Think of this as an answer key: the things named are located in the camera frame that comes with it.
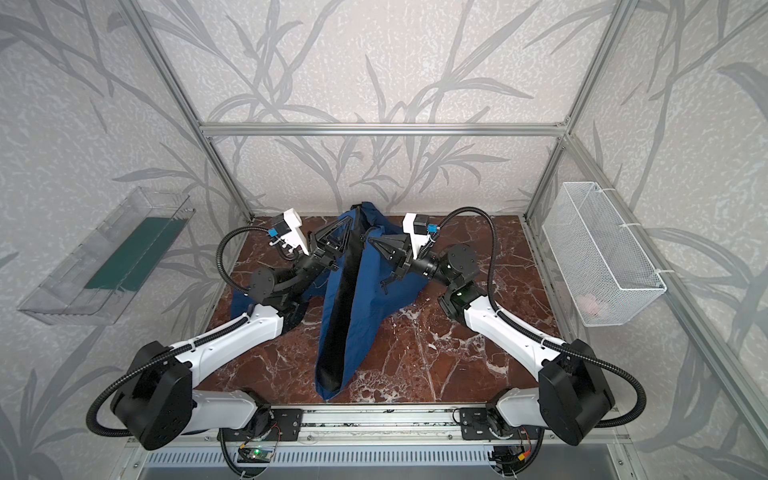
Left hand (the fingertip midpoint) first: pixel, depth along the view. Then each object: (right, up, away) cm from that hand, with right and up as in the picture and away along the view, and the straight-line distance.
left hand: (355, 217), depth 58 cm
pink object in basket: (+56, -20, +15) cm, 61 cm away
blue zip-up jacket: (-1, -17, +6) cm, 18 cm away
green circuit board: (-26, -56, +13) cm, 63 cm away
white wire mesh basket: (+52, -12, +3) cm, 53 cm away
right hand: (+3, -3, +5) cm, 7 cm away
